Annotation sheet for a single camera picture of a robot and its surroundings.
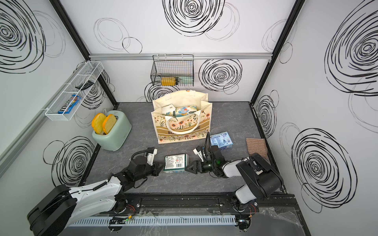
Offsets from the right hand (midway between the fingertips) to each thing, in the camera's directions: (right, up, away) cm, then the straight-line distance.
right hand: (189, 170), depth 82 cm
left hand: (-14, +2, +1) cm, 14 cm away
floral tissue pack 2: (-13, +34, +5) cm, 37 cm away
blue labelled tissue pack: (+21, +15, +9) cm, 27 cm away
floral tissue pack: (-3, +34, +9) cm, 36 cm away
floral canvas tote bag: (-4, +31, -8) cm, 32 cm away
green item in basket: (-2, +52, +5) cm, 52 cm away
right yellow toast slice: (-46, +27, 0) cm, 53 cm away
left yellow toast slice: (-52, +27, -1) cm, 58 cm away
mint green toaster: (-43, +19, +4) cm, 47 cm away
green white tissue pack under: (-8, +4, -1) cm, 9 cm away
